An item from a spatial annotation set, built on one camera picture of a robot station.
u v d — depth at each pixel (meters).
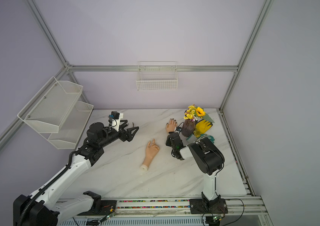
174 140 0.78
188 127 1.07
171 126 1.07
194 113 0.84
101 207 0.72
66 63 0.90
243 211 0.71
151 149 0.93
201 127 1.08
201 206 0.73
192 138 0.98
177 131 0.90
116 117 0.62
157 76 1.08
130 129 0.65
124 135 0.65
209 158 0.52
